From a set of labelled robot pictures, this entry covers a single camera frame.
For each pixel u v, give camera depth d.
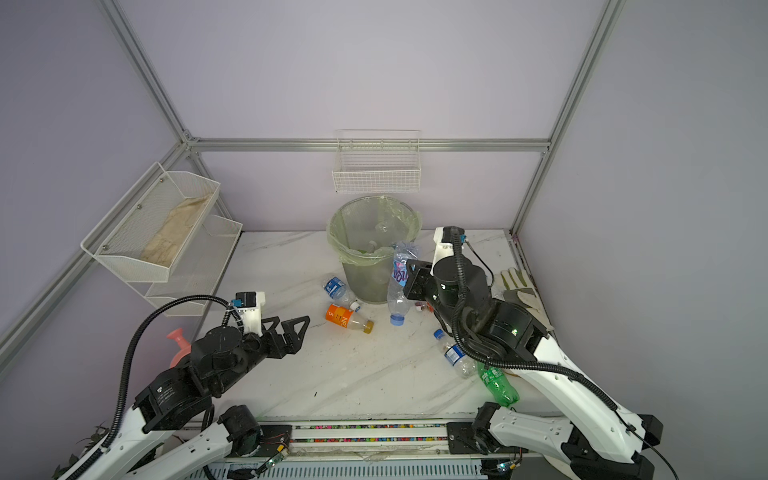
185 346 0.80
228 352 0.46
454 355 0.83
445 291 0.40
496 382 0.78
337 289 0.97
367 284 0.98
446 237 0.51
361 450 0.73
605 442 0.37
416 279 0.50
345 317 0.91
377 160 1.05
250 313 0.58
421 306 0.96
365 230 0.95
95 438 0.58
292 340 0.58
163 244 0.76
